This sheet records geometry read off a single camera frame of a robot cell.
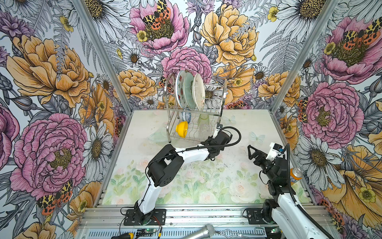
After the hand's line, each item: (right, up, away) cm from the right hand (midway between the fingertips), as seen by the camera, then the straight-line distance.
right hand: (251, 152), depth 83 cm
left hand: (-17, +5, +12) cm, 21 cm away
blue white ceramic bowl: (-37, +21, +20) cm, 47 cm away
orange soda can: (+21, -10, -5) cm, 24 cm away
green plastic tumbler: (-25, +18, +22) cm, 37 cm away
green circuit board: (-54, -35, -12) cm, 66 cm away
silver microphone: (-26, -33, -16) cm, 45 cm away
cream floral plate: (-29, +35, +7) cm, 46 cm away
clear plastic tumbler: (-25, +11, +11) cm, 30 cm away
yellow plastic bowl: (-39, +12, +12) cm, 43 cm away
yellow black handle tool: (-64, -36, -13) cm, 74 cm away
